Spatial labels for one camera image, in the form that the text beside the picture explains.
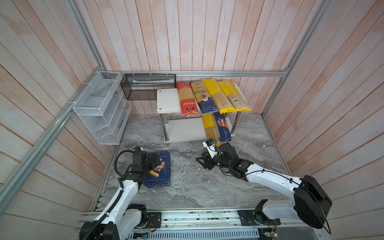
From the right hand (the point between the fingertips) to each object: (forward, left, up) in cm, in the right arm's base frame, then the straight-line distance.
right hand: (199, 156), depth 81 cm
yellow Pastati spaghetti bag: (+29, -8, -6) cm, 31 cm away
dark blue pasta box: (-8, +22, -8) cm, 25 cm away
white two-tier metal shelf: (+23, +18, +20) cm, 35 cm away
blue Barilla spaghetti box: (+26, -17, -5) cm, 32 cm away
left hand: (-1, +27, -6) cm, 27 cm away
